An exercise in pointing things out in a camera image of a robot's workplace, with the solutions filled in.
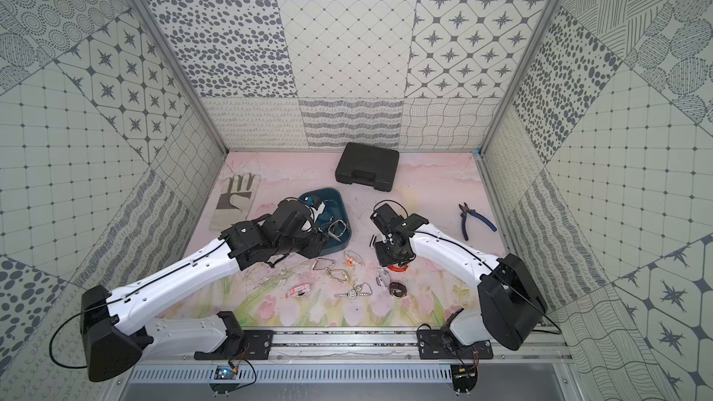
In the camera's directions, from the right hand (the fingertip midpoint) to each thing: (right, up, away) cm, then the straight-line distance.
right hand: (390, 260), depth 83 cm
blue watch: (-21, +20, -17) cm, 34 cm away
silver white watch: (-5, +4, +10) cm, 12 cm away
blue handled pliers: (+32, +12, +18) cm, 39 cm away
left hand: (-18, +8, -10) cm, 22 cm away
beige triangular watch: (-18, +7, +13) cm, 23 cm away
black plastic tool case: (-7, +31, +31) cm, 44 cm away
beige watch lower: (-17, -6, +2) cm, 18 cm away
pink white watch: (-28, -9, -1) cm, 30 cm away
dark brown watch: (+2, -8, -3) cm, 9 cm away
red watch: (+3, -4, +3) cm, 6 cm away
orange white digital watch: (-12, -1, +5) cm, 13 cm away
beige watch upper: (-22, -3, +4) cm, 23 cm away
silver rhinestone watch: (-9, -9, +1) cm, 13 cm away
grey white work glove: (-57, +18, +21) cm, 64 cm away
